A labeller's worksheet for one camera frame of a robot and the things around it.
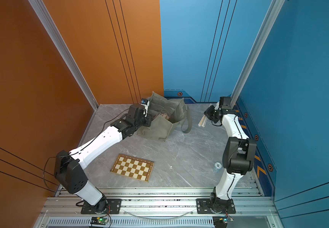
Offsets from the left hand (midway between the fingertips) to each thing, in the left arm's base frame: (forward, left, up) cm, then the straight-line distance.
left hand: (150, 113), depth 83 cm
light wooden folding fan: (+1, -33, -8) cm, 34 cm away
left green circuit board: (-51, +22, -25) cm, 61 cm away
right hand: (+8, -35, -7) cm, 37 cm away
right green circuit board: (-50, -38, -26) cm, 68 cm away
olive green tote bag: (-6, -7, -8) cm, 12 cm away
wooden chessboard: (-25, +10, -22) cm, 35 cm away
